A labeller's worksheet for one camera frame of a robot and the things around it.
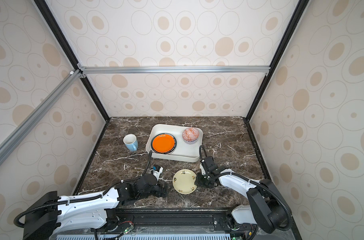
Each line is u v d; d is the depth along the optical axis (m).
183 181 0.87
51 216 0.40
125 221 0.73
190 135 1.03
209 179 0.63
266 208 0.42
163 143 1.00
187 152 1.00
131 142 0.95
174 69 0.93
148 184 0.59
